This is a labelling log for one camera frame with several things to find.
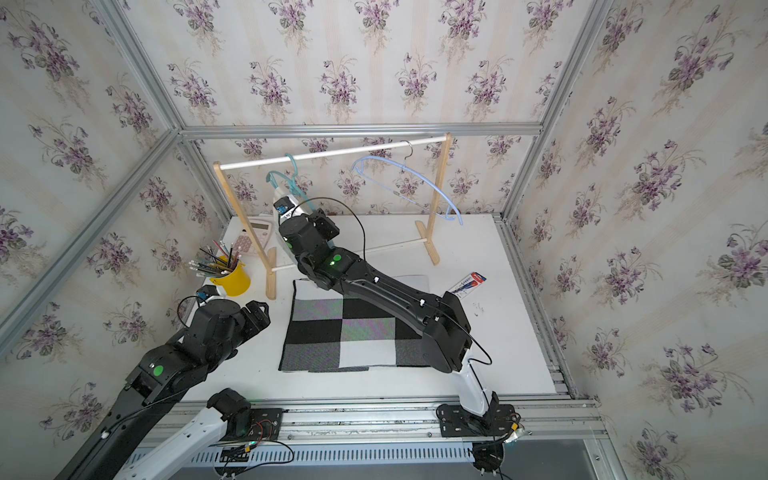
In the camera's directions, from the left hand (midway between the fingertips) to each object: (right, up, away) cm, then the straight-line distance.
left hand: (264, 316), depth 71 cm
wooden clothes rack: (+45, +19, +40) cm, 64 cm away
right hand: (+13, +25, +5) cm, 29 cm away
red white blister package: (+57, +4, +28) cm, 63 cm away
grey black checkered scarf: (+12, -9, +18) cm, 23 cm away
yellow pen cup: (-22, +10, +22) cm, 33 cm away
